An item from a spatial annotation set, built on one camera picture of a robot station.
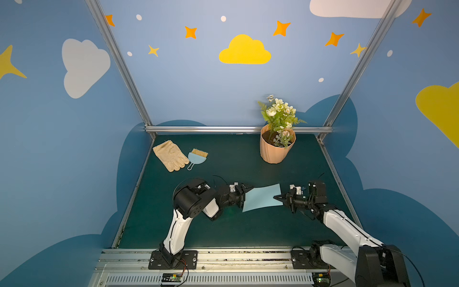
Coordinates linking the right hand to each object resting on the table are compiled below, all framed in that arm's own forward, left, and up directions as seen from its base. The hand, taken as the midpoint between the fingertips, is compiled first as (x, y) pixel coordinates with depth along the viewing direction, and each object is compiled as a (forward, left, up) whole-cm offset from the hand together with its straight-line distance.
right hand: (276, 194), depth 82 cm
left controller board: (-34, +43, -12) cm, 57 cm away
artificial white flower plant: (+35, -2, +17) cm, 39 cm away
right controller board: (-30, -19, -14) cm, 38 cm away
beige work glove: (+26, +59, -10) cm, 65 cm away
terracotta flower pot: (+27, -1, +5) cm, 28 cm away
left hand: (+4, +9, -3) cm, 10 cm away
